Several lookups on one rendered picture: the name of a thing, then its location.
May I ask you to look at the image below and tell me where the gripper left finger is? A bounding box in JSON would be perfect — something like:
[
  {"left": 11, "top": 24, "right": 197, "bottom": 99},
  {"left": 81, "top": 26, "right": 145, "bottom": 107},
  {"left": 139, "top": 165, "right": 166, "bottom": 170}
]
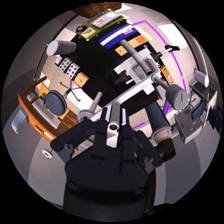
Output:
[{"left": 50, "top": 104, "right": 113, "bottom": 159}]

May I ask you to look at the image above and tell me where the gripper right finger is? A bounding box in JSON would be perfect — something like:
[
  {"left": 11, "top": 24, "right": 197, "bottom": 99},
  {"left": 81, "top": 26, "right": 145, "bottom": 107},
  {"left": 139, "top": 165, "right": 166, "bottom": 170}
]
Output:
[{"left": 120, "top": 107, "right": 164, "bottom": 174}]

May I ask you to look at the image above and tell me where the small grey knurled knob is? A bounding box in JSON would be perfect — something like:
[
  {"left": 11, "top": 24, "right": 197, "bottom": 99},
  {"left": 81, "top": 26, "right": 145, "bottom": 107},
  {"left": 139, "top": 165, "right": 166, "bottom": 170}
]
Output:
[{"left": 107, "top": 101, "right": 122, "bottom": 131}]

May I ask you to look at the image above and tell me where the large grey knurled knob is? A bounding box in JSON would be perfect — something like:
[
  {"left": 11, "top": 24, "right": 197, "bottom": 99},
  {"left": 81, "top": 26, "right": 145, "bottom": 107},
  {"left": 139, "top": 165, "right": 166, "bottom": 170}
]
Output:
[{"left": 151, "top": 74, "right": 189, "bottom": 111}]

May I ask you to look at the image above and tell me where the grey dotted block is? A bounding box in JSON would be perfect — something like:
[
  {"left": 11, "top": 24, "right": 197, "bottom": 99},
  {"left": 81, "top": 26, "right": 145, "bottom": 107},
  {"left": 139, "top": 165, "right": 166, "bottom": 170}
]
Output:
[
  {"left": 65, "top": 63, "right": 81, "bottom": 79},
  {"left": 55, "top": 56, "right": 72, "bottom": 72}
]

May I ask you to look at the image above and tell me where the light grey platen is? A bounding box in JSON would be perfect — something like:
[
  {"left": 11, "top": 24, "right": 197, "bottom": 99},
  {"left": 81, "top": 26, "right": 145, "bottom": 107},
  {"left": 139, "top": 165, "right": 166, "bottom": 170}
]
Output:
[{"left": 114, "top": 48, "right": 163, "bottom": 86}]

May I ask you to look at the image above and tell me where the grey cylinder shaft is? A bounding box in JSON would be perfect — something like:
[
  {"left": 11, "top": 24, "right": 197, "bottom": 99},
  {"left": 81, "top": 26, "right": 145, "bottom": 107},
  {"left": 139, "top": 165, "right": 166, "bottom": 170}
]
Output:
[{"left": 46, "top": 40, "right": 77, "bottom": 57}]

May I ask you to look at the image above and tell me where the tan wooden block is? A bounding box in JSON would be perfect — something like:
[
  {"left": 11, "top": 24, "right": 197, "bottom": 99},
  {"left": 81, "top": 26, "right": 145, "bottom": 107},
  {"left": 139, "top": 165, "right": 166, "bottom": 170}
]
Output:
[{"left": 115, "top": 46, "right": 129, "bottom": 57}]

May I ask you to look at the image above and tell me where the black crank with screw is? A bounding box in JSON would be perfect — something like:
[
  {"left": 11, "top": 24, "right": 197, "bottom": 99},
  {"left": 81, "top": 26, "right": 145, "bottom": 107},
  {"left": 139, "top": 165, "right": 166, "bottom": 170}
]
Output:
[{"left": 157, "top": 44, "right": 180, "bottom": 57}]

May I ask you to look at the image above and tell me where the blue grey swivel stool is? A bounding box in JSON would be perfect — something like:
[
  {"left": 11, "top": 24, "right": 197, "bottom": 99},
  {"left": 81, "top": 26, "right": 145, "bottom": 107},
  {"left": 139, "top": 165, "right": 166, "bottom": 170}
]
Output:
[{"left": 44, "top": 81, "right": 83, "bottom": 117}]

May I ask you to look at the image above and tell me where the grey pin with collar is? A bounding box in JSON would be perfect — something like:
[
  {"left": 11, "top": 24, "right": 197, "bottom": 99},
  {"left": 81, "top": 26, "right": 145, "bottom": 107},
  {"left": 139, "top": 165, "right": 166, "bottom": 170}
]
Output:
[{"left": 77, "top": 91, "right": 103, "bottom": 123}]

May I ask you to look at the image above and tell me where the grey control box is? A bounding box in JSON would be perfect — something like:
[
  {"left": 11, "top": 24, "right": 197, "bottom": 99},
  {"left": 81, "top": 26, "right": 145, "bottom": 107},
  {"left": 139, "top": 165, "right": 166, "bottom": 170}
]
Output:
[{"left": 174, "top": 106, "right": 204, "bottom": 145}]

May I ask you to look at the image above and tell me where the orange desk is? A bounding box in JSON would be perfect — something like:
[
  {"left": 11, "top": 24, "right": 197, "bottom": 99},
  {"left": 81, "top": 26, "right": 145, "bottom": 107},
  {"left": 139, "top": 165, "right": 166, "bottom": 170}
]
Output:
[{"left": 17, "top": 76, "right": 83, "bottom": 151}]

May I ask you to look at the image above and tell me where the yellow labelled box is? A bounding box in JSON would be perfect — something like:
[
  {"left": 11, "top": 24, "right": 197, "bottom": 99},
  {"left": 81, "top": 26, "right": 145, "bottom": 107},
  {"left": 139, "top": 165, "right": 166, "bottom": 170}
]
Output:
[{"left": 73, "top": 71, "right": 89, "bottom": 88}]

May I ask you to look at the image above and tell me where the grey translucent bin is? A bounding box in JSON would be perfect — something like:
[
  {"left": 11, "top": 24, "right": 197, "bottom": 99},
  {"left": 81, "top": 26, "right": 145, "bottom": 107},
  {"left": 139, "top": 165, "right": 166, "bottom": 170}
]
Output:
[{"left": 11, "top": 107, "right": 29, "bottom": 134}]

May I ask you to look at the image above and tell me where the blue flat panel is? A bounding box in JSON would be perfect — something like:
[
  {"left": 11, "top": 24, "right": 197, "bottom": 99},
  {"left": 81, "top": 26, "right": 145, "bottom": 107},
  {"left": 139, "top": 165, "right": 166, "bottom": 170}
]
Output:
[{"left": 191, "top": 101, "right": 205, "bottom": 121}]

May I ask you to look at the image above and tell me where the black flat panel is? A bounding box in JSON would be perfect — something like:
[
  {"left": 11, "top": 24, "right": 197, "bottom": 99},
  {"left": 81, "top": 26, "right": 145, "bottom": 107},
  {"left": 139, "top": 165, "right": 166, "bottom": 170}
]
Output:
[{"left": 208, "top": 105, "right": 218, "bottom": 129}]

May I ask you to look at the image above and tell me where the black gauge base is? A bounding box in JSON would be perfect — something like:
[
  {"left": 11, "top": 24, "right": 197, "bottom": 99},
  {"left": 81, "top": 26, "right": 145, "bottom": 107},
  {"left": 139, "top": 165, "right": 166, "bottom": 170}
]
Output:
[{"left": 70, "top": 34, "right": 165, "bottom": 118}]

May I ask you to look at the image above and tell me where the orange labelled box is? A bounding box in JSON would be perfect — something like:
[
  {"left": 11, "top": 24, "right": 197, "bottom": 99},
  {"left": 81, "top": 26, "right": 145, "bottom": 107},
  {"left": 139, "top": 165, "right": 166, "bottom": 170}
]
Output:
[{"left": 160, "top": 65, "right": 175, "bottom": 86}]

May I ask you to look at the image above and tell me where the red green edged mat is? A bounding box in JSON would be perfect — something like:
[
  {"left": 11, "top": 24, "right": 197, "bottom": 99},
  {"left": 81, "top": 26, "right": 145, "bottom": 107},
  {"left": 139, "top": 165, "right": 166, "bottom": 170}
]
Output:
[{"left": 33, "top": 44, "right": 50, "bottom": 82}]

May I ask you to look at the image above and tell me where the white cylinder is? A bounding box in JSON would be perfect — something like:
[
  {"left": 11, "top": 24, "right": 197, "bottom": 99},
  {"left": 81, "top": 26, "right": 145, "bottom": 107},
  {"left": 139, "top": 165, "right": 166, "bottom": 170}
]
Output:
[{"left": 193, "top": 69, "right": 210, "bottom": 88}]

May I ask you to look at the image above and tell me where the blue white striped box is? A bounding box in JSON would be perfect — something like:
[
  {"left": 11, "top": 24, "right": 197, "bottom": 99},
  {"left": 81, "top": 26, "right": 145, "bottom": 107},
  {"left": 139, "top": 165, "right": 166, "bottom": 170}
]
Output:
[{"left": 97, "top": 23, "right": 139, "bottom": 51}]

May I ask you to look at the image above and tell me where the olive green labelled case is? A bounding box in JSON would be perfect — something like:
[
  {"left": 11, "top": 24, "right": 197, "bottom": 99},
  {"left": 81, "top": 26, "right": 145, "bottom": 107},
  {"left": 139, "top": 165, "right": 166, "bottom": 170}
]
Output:
[{"left": 73, "top": 10, "right": 127, "bottom": 43}]

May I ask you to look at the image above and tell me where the orange flat pad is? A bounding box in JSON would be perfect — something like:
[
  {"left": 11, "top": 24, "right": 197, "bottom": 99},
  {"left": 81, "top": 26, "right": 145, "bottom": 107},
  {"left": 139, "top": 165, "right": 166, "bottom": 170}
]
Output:
[{"left": 127, "top": 34, "right": 150, "bottom": 49}]

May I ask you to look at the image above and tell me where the white text poster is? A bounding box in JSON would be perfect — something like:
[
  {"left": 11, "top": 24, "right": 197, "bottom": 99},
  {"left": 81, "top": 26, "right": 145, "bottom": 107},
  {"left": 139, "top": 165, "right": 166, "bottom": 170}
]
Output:
[{"left": 134, "top": 4, "right": 170, "bottom": 24}]

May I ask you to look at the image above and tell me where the white ring fitting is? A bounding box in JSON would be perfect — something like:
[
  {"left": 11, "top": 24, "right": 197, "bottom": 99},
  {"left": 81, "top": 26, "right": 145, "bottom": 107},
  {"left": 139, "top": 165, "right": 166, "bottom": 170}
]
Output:
[{"left": 42, "top": 148, "right": 53, "bottom": 160}]

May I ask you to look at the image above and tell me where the black bracket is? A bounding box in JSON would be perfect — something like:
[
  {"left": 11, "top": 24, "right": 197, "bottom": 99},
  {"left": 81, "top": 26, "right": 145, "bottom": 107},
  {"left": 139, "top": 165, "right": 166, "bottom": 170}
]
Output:
[{"left": 114, "top": 69, "right": 134, "bottom": 85}]

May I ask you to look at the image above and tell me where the grey frame cart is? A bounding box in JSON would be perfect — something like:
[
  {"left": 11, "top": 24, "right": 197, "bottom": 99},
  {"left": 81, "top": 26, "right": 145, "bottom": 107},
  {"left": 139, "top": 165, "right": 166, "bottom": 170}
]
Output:
[{"left": 189, "top": 82, "right": 218, "bottom": 123}]

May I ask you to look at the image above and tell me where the grey curved post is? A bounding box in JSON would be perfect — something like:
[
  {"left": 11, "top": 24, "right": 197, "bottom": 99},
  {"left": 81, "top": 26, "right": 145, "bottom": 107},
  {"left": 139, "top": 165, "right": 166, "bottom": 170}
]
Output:
[{"left": 120, "top": 39, "right": 151, "bottom": 73}]

